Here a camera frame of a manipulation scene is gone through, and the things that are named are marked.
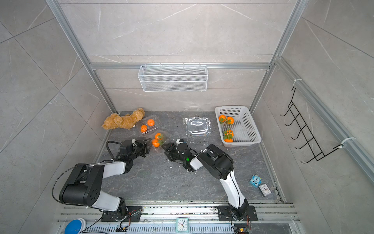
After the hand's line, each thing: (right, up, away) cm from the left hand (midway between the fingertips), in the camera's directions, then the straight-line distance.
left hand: (154, 138), depth 90 cm
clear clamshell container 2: (+28, +7, +12) cm, 31 cm away
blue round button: (-33, -41, -21) cm, 57 cm away
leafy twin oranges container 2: (+2, -2, +4) cm, 5 cm away
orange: (-11, +6, +14) cm, 19 cm away
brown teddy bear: (-29, +11, +8) cm, 32 cm away
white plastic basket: (+64, +3, +17) cm, 67 cm away
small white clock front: (+19, -40, -21) cm, 49 cm away
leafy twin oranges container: (+49, +12, +21) cm, 55 cm away
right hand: (+5, -7, +1) cm, 9 cm away
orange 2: (-7, +10, +18) cm, 21 cm away
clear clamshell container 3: (+5, -1, +8) cm, 10 cm away
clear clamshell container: (-3, +9, +20) cm, 22 cm away
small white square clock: (+65, -28, -10) cm, 71 cm away
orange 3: (+48, -2, +5) cm, 48 cm away
